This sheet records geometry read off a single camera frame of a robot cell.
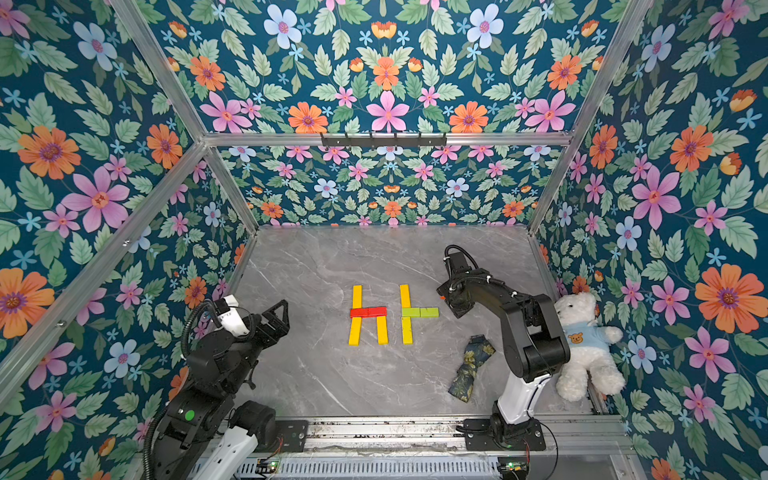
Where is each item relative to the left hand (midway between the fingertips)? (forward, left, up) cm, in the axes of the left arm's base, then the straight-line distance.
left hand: (280, 308), depth 69 cm
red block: (+10, -14, -24) cm, 30 cm away
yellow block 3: (+15, -31, -24) cm, 42 cm away
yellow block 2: (+4, -22, -24) cm, 33 cm away
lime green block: (+10, -32, -25) cm, 42 cm away
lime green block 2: (+9, -38, -25) cm, 46 cm away
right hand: (+13, -46, -22) cm, 52 cm away
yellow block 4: (+3, -30, -24) cm, 39 cm away
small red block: (+11, -20, -25) cm, 34 cm away
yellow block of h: (+17, -14, -24) cm, 33 cm away
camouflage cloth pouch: (-6, -50, -21) cm, 55 cm away
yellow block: (+4, -14, -24) cm, 28 cm away
